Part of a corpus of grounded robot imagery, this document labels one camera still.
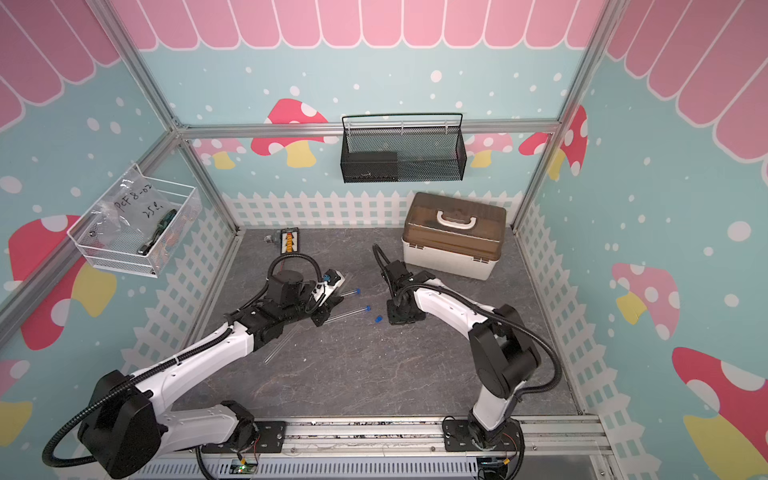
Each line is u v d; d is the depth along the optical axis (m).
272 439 0.74
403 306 0.66
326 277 0.68
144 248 0.70
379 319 0.96
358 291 1.01
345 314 0.96
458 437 0.73
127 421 0.40
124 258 0.63
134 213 0.72
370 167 0.91
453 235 0.92
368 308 0.97
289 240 1.16
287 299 0.62
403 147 0.97
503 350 0.46
